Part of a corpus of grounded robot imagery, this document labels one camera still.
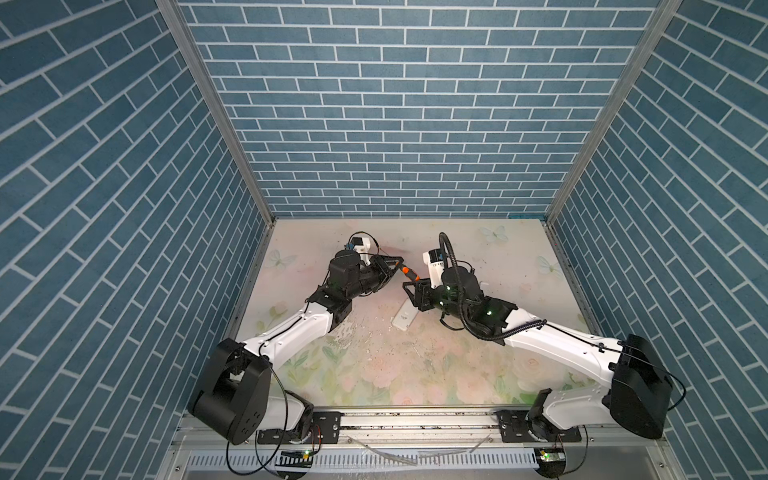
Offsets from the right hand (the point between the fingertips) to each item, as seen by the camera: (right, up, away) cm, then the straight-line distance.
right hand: (404, 281), depth 77 cm
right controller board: (+37, -45, -4) cm, 58 cm away
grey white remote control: (0, -13, +16) cm, 20 cm away
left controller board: (-27, -44, -5) cm, 52 cm away
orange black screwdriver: (+1, +2, 0) cm, 3 cm away
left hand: (0, +5, +1) cm, 5 cm away
